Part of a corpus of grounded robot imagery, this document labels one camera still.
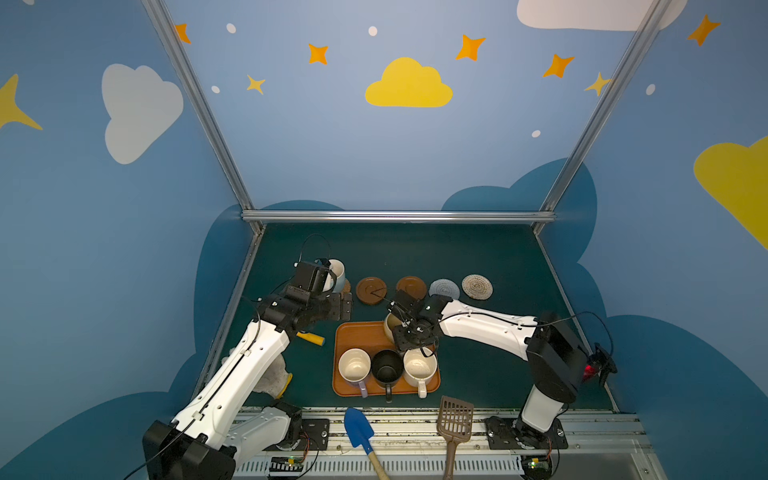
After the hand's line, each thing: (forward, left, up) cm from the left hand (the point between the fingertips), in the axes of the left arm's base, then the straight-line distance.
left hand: (335, 300), depth 78 cm
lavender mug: (-11, -5, -17) cm, 21 cm away
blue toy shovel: (-27, -7, -18) cm, 34 cm away
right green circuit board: (-34, -52, -22) cm, 66 cm away
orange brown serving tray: (-1, -9, -20) cm, 22 cm away
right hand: (-5, -19, -13) cm, 24 cm away
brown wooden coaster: (+15, -8, -18) cm, 25 cm away
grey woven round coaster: (+17, -34, -19) cm, 43 cm away
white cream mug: (-11, -24, -18) cm, 31 cm away
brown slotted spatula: (-26, -32, -17) cm, 44 cm away
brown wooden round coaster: (+18, -23, -19) cm, 35 cm away
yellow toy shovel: (-3, +9, -18) cm, 20 cm away
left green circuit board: (-34, +11, -22) cm, 42 cm away
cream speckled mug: (-1, -15, -11) cm, 18 cm away
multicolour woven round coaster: (+18, -46, -19) cm, 53 cm away
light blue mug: (+17, +2, -9) cm, 19 cm away
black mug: (-12, -14, -17) cm, 25 cm away
